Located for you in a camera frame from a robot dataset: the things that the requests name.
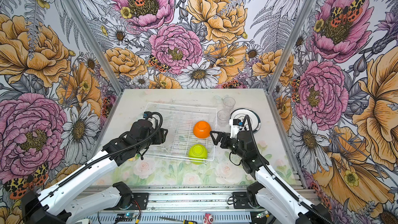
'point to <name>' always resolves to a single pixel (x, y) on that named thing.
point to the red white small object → (208, 219)
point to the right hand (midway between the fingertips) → (215, 138)
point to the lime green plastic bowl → (198, 151)
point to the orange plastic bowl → (201, 129)
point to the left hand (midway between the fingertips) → (160, 136)
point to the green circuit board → (125, 216)
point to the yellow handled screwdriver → (184, 221)
